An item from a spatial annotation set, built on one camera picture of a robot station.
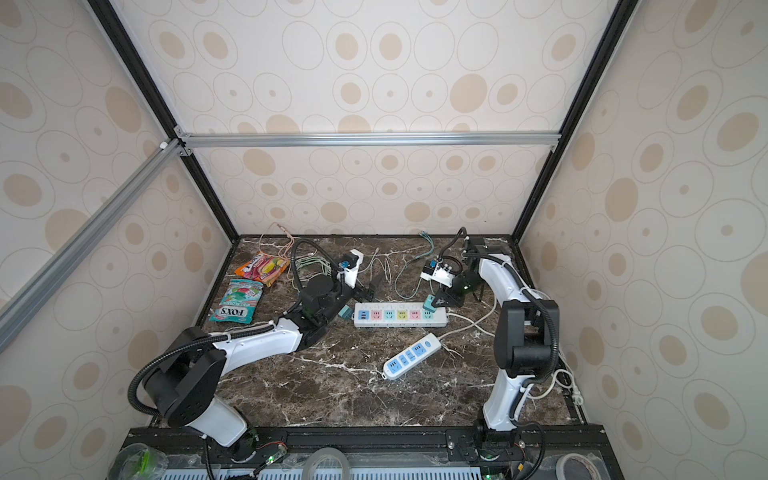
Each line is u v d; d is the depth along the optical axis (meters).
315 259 1.13
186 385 0.44
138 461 0.66
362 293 0.74
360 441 0.75
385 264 1.09
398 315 0.95
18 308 0.51
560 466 0.70
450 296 0.78
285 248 1.16
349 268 0.68
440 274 0.80
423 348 0.88
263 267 1.06
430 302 0.87
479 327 0.95
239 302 0.98
